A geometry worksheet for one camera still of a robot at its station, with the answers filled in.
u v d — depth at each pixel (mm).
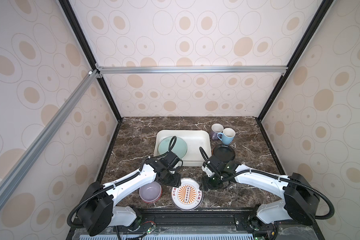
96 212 401
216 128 1070
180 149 1001
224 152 1115
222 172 611
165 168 593
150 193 828
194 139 1072
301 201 420
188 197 813
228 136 972
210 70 1477
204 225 734
